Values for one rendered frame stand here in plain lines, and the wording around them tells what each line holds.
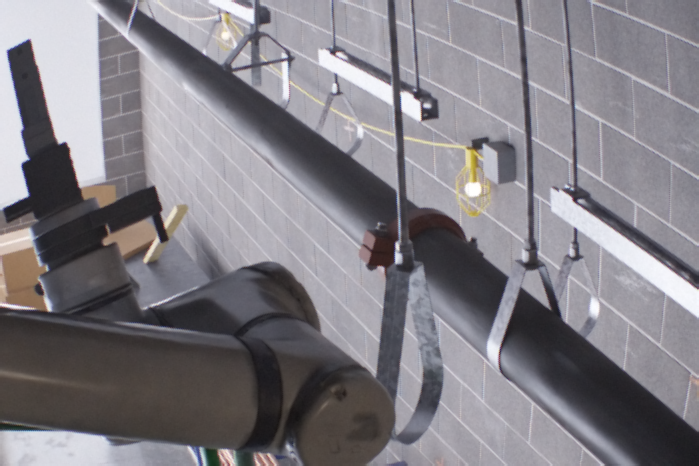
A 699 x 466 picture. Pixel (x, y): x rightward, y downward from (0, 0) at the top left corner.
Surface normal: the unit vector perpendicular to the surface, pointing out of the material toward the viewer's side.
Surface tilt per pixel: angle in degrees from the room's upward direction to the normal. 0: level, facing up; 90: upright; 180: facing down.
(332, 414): 87
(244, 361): 34
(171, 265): 4
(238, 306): 16
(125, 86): 90
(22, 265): 90
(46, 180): 67
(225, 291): 7
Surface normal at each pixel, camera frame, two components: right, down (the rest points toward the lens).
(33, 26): 0.40, 0.35
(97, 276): 0.58, -0.16
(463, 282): -0.55, -0.65
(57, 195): 0.22, -0.01
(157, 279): -0.02, -0.89
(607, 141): -0.92, 0.20
